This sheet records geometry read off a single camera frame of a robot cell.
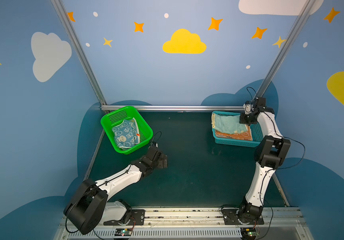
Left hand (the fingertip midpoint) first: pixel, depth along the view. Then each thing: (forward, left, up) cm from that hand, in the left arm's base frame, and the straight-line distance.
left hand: (162, 159), depth 88 cm
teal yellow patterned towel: (+28, -46, +1) cm, 53 cm away
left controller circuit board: (-35, +17, -8) cm, 40 cm away
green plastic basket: (+35, +37, -2) cm, 51 cm away
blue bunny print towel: (+21, +26, -4) cm, 34 cm away
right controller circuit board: (-35, -44, -7) cm, 57 cm away
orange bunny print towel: (+21, -58, -3) cm, 62 cm away
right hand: (+28, -54, +8) cm, 61 cm away
